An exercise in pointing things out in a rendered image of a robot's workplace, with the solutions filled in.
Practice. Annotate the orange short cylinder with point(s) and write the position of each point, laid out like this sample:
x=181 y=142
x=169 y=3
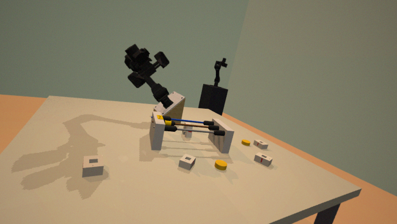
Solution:
x=245 y=142
x=220 y=165

